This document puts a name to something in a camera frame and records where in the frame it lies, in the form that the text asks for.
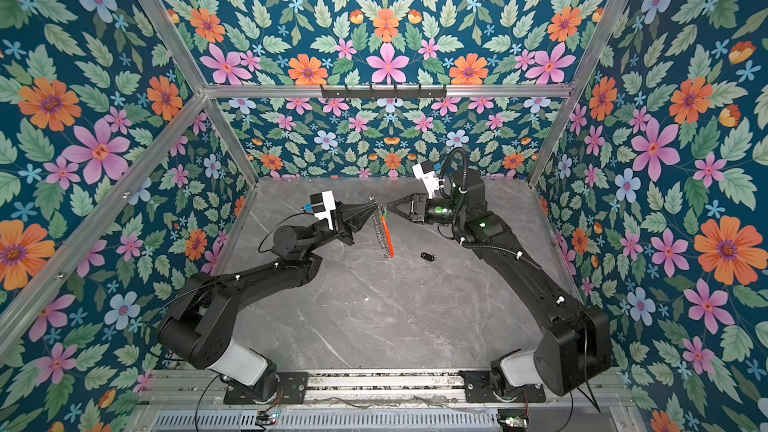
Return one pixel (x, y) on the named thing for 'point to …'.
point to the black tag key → (427, 256)
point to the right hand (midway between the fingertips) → (392, 206)
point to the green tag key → (384, 213)
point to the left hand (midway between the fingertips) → (374, 204)
